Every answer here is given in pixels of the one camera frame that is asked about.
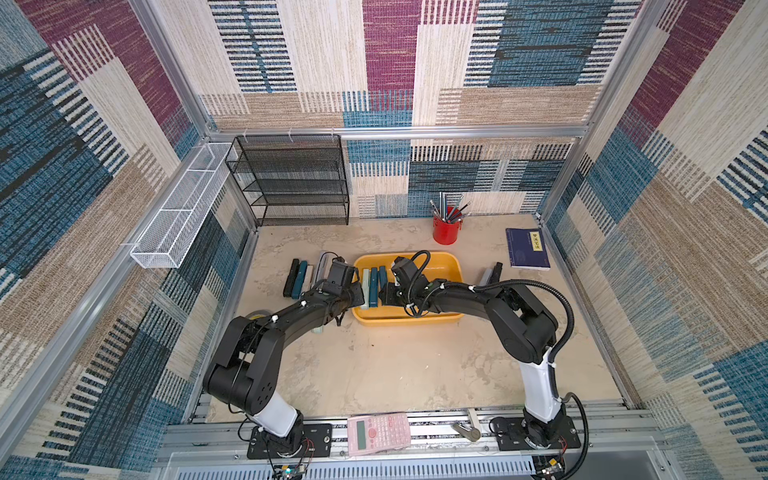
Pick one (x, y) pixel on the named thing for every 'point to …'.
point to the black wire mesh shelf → (292, 179)
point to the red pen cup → (445, 233)
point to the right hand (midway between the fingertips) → (387, 297)
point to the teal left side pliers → (298, 284)
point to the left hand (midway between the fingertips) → (359, 292)
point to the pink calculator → (377, 432)
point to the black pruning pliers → (495, 275)
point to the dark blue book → (527, 249)
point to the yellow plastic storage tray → (437, 266)
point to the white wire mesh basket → (169, 232)
